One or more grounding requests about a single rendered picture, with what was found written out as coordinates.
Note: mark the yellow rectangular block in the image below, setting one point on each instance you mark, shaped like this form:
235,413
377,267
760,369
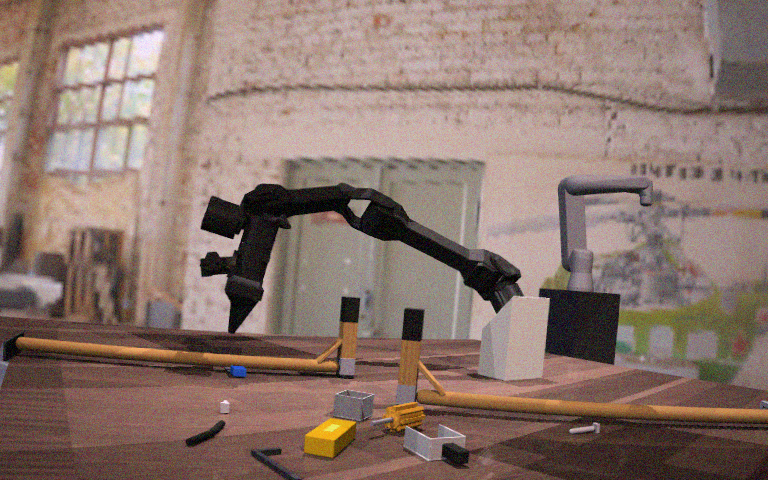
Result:
329,438

